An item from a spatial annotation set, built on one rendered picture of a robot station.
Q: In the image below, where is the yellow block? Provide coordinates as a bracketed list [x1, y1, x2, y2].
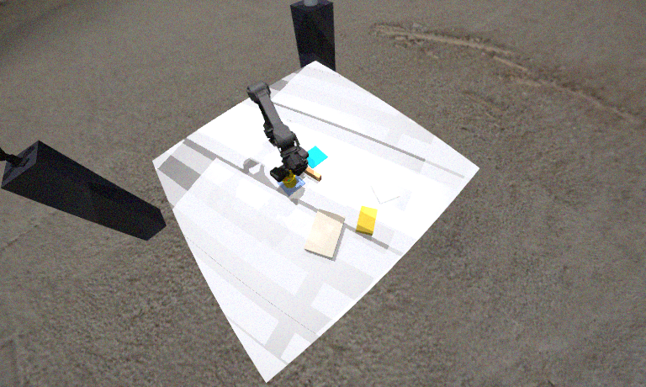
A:
[356, 206, 378, 236]

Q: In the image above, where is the wooden plank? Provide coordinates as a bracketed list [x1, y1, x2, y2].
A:
[304, 167, 322, 182]

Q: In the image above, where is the yellow cup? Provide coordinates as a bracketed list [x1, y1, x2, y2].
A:
[282, 170, 296, 188]

